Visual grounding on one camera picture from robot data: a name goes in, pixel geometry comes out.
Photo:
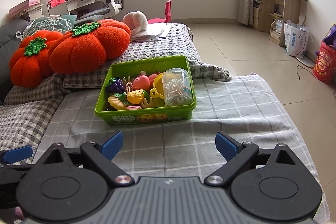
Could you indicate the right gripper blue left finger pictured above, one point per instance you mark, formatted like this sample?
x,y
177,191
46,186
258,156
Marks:
x,y
98,157

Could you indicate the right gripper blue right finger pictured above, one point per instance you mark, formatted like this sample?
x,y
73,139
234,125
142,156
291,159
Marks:
x,y
239,157

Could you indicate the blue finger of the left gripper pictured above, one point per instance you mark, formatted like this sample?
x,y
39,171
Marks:
x,y
15,155

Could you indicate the small pink box toy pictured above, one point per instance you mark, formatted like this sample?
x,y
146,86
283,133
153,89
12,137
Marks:
x,y
133,107

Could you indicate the orange toy pumpkin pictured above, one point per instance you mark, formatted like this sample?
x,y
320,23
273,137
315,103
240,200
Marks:
x,y
118,101

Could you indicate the yellow toy corn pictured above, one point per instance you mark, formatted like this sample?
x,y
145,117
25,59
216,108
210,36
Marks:
x,y
136,97

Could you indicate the purple toy grapes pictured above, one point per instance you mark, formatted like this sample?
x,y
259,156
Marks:
x,y
115,85

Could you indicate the green plastic storage bin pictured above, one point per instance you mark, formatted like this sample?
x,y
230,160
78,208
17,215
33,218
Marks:
x,y
159,114

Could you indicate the amber rubber hand toy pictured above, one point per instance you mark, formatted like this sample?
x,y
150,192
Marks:
x,y
126,80

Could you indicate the pink pig squeeze toy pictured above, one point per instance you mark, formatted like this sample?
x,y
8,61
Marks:
x,y
143,81

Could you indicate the yellow toy pot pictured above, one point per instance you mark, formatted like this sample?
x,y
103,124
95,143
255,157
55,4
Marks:
x,y
157,91

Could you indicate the clear cotton swab jar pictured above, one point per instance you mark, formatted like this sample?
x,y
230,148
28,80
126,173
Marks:
x,y
177,88

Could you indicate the grey grid blanket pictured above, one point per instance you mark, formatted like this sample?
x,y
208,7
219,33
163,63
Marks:
x,y
244,107

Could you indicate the checkered grey sofa cover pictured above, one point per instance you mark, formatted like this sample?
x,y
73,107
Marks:
x,y
26,113

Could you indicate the small orange pumpkin cushion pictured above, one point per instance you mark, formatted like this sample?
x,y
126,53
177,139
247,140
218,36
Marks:
x,y
29,64

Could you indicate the large orange pumpkin cushion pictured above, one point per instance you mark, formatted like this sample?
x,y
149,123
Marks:
x,y
87,47

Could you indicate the papers on sofa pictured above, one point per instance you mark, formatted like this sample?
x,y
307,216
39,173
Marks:
x,y
152,33

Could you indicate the red gift bucket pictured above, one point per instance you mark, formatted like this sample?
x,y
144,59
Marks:
x,y
325,64

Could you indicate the dark grey sofa backrest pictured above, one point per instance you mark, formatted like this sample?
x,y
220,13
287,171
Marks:
x,y
9,44

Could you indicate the pink plush toy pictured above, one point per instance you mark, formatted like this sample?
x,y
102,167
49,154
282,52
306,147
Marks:
x,y
136,21

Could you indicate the white paper shopping bag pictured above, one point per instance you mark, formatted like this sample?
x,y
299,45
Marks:
x,y
296,39

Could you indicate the teal leaf pattern pillow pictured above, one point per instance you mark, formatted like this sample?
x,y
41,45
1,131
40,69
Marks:
x,y
60,23

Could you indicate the stack of books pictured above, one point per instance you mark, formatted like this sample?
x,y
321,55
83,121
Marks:
x,y
27,10

